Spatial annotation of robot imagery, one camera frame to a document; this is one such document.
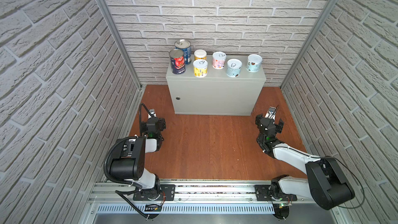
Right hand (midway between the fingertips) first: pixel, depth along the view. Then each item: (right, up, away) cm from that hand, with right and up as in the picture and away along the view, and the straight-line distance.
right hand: (271, 115), depth 86 cm
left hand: (-71, -2, +7) cm, 71 cm away
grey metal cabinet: (-31, +12, +1) cm, 33 cm away
